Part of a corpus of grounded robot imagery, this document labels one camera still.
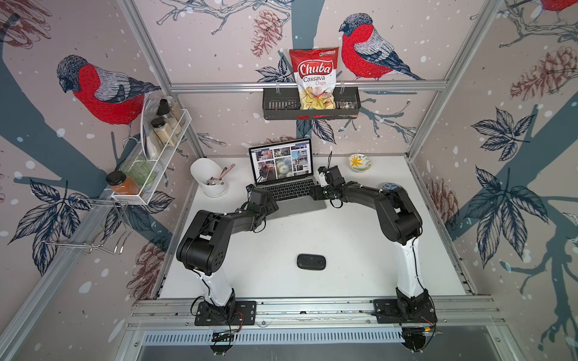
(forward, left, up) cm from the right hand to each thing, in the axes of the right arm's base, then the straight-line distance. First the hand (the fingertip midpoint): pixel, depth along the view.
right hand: (313, 192), depth 105 cm
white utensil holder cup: (+5, +51, +5) cm, 51 cm away
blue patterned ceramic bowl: (+3, -37, +2) cm, 37 cm away
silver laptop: (+9, +14, +6) cm, 18 cm away
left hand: (-7, +19, +2) cm, 20 cm away
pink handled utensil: (+1, +41, +10) cm, 42 cm away
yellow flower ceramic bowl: (+20, -24, 0) cm, 31 cm away
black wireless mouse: (-33, +1, 0) cm, 33 cm away
